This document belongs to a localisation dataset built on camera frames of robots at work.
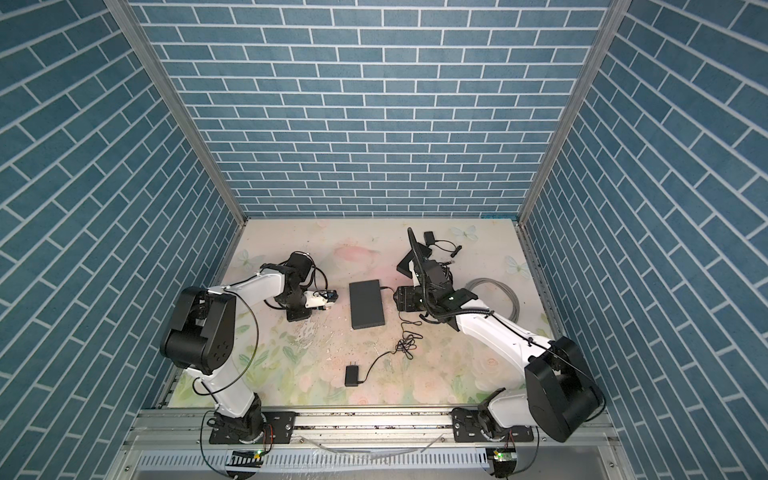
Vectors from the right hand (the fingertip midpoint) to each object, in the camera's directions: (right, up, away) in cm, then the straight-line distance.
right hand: (400, 293), depth 85 cm
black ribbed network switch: (+6, +10, +23) cm, 26 cm away
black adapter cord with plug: (+20, +11, +25) cm, 34 cm away
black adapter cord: (+2, -16, +3) cm, 16 cm away
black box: (-11, -5, +9) cm, 15 cm away
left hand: (-31, -7, +10) cm, 33 cm away
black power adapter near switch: (+12, +16, +30) cm, 36 cm away
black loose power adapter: (-13, -22, -4) cm, 26 cm away
